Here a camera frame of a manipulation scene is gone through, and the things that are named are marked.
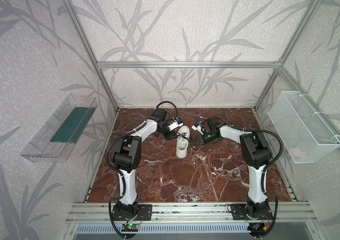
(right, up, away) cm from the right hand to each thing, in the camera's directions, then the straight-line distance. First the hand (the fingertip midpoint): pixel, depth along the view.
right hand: (193, 139), depth 95 cm
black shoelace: (-6, +3, +3) cm, 7 cm away
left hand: (-11, +7, +1) cm, 13 cm away
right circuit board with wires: (+31, -39, -23) cm, 56 cm away
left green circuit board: (-33, -40, -24) cm, 57 cm away
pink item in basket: (+49, -3, -22) cm, 54 cm away
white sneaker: (-7, 0, -1) cm, 7 cm away
